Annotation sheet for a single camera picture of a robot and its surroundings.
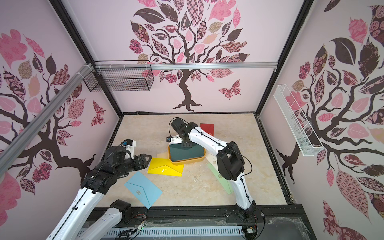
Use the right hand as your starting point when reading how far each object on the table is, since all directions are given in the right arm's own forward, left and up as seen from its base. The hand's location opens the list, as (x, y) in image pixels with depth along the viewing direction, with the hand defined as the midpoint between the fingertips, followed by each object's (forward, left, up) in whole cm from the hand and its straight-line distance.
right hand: (188, 138), depth 91 cm
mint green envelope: (-25, -22, -11) cm, 35 cm away
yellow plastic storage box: (-13, +8, -6) cm, 17 cm away
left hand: (-19, +21, +7) cm, 29 cm away
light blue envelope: (-27, +25, -10) cm, 39 cm away
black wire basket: (+34, +43, +24) cm, 60 cm away
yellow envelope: (-14, +16, -10) cm, 23 cm away
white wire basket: (-12, -60, +14) cm, 63 cm away
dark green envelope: (-7, +7, -7) cm, 11 cm away
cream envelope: (-6, +17, -11) cm, 21 cm away
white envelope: (-9, -15, -11) cm, 21 cm away
